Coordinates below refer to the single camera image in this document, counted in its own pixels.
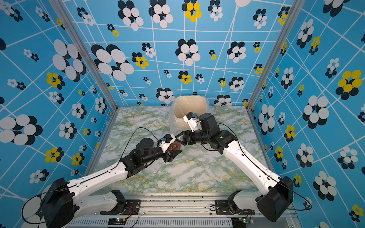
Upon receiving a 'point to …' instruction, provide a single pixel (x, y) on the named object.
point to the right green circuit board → (238, 223)
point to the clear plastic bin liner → (173, 127)
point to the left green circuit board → (117, 221)
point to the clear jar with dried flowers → (175, 146)
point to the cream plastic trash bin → (186, 104)
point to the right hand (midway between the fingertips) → (181, 136)
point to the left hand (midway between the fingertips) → (180, 144)
